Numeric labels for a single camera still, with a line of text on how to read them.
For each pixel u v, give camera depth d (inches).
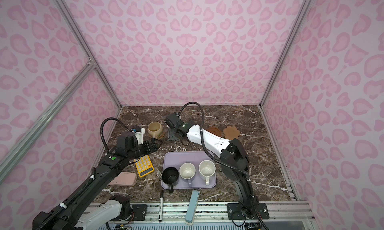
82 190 17.7
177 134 25.0
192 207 29.3
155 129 39.6
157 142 29.7
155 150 27.6
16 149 21.1
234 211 28.9
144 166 34.6
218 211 29.5
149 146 27.3
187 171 33.7
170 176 32.8
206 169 33.8
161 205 29.5
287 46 33.8
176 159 35.7
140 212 29.0
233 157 19.3
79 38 32.3
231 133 40.1
